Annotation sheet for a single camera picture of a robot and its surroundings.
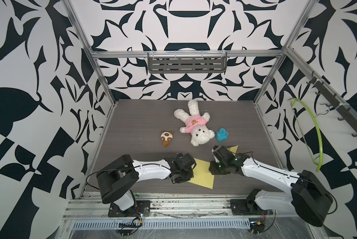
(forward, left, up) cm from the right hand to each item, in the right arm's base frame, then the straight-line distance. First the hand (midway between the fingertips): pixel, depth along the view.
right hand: (210, 167), depth 85 cm
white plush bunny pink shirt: (+26, +7, +6) cm, 27 cm away
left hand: (-4, +10, -1) cm, 11 cm away
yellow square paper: (+12, -16, -1) cm, 20 cm away
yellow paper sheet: (-2, +5, -6) cm, 8 cm away
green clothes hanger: (-6, -43, +22) cm, 48 cm away
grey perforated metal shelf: (+54, +12, +33) cm, 64 cm away
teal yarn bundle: (+21, -10, 0) cm, 24 cm away
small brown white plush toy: (+20, +26, +2) cm, 32 cm away
